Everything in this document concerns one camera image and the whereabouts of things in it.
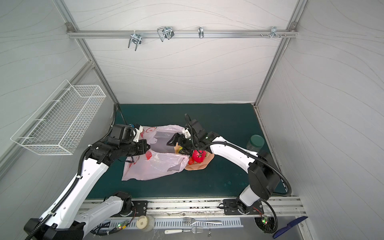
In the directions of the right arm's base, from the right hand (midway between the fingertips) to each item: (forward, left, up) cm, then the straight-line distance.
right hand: (173, 144), depth 77 cm
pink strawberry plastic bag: (-9, +4, +2) cm, 10 cm away
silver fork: (-31, -11, -17) cm, 37 cm away
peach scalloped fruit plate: (-5, -12, -15) cm, 20 cm away
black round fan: (-30, -48, -23) cm, 61 cm away
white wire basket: (0, +52, +14) cm, 54 cm away
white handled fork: (-34, -13, -19) cm, 41 cm away
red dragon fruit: (-1, -13, -10) cm, 17 cm away
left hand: (-2, +10, +3) cm, 11 cm away
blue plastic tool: (-30, -57, -19) cm, 67 cm away
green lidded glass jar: (+9, -47, -11) cm, 49 cm away
